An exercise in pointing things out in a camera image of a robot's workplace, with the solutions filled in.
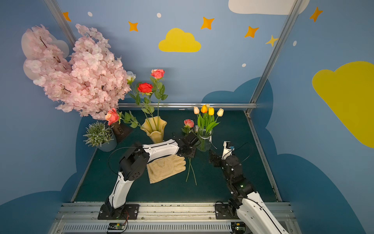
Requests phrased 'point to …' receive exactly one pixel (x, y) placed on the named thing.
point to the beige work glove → (162, 168)
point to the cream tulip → (196, 111)
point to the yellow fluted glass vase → (154, 126)
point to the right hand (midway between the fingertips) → (220, 148)
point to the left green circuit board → (116, 226)
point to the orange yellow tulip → (204, 120)
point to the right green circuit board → (238, 227)
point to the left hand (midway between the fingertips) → (193, 151)
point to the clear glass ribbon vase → (205, 136)
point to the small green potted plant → (101, 134)
